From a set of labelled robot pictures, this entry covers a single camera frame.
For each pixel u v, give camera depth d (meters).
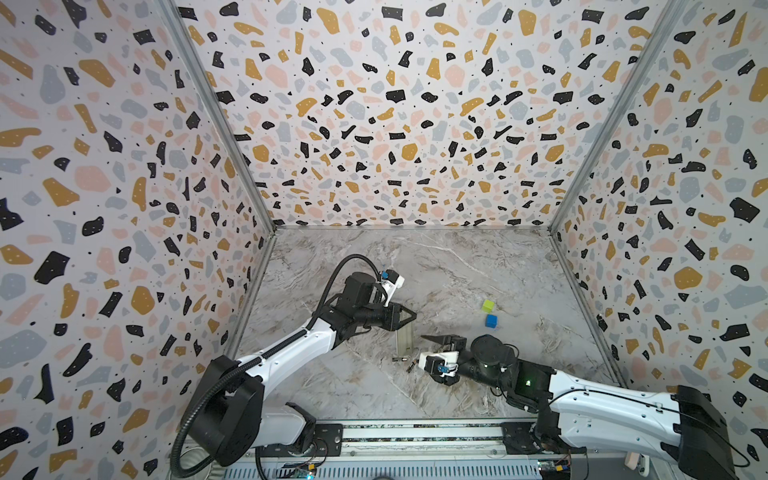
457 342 0.64
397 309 0.72
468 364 0.62
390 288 0.75
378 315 0.71
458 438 0.76
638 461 0.70
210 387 0.38
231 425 0.40
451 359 0.63
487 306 0.97
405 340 0.78
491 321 0.95
